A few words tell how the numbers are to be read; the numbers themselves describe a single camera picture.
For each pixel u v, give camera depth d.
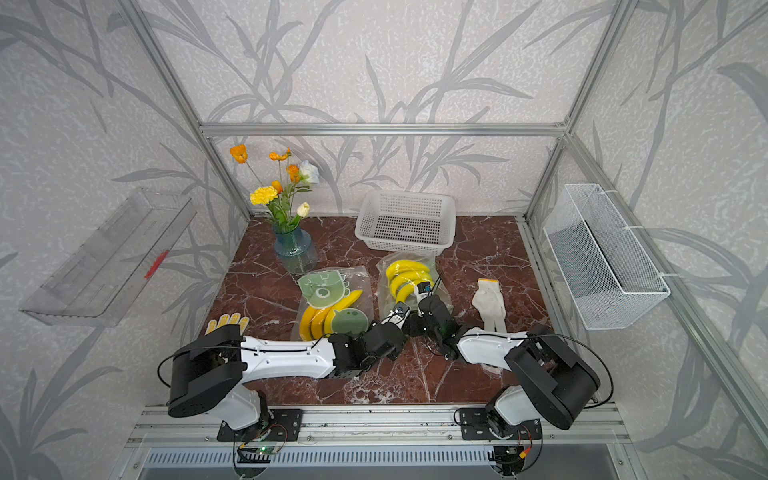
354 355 0.61
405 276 0.98
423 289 0.80
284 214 0.93
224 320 0.92
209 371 0.46
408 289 0.96
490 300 0.96
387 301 0.96
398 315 0.71
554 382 0.43
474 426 0.73
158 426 0.75
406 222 1.19
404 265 0.97
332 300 0.91
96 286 0.65
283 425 0.72
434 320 0.68
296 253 0.96
